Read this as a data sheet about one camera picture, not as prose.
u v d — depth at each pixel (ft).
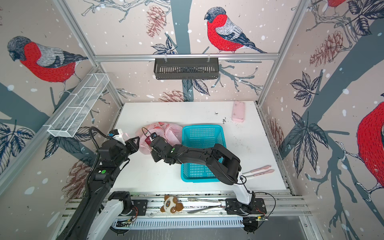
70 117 2.39
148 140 2.68
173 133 2.81
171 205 2.38
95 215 1.65
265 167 2.81
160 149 2.16
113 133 2.20
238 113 3.77
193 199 2.51
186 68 3.49
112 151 1.90
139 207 2.40
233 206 2.39
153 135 2.49
